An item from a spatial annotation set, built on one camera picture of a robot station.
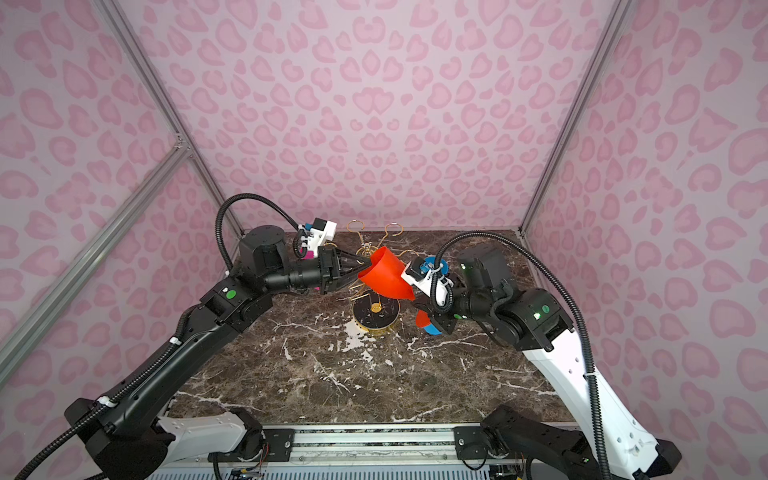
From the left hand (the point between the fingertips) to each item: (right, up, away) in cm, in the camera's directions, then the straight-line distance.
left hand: (371, 269), depth 58 cm
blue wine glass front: (+16, -21, +37) cm, 46 cm away
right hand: (+9, -7, +4) cm, 12 cm away
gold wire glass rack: (-2, -15, +38) cm, 41 cm away
